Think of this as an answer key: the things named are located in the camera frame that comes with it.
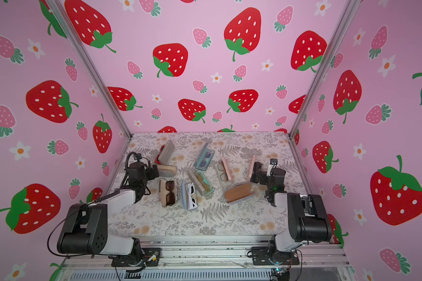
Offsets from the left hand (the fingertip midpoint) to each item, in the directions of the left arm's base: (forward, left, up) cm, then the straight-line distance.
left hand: (147, 166), depth 93 cm
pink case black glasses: (+3, -60, -8) cm, 61 cm away
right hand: (0, -69, -3) cm, 69 cm away
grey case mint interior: (-5, -29, -6) cm, 30 cm away
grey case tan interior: (-10, -49, -9) cm, 51 cm away
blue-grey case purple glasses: (+11, -30, -7) cm, 33 cm away
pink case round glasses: (+2, -42, -9) cm, 43 cm away
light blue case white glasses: (-14, -24, -6) cm, 28 cm away
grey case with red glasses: (+12, -7, -3) cm, 14 cm away
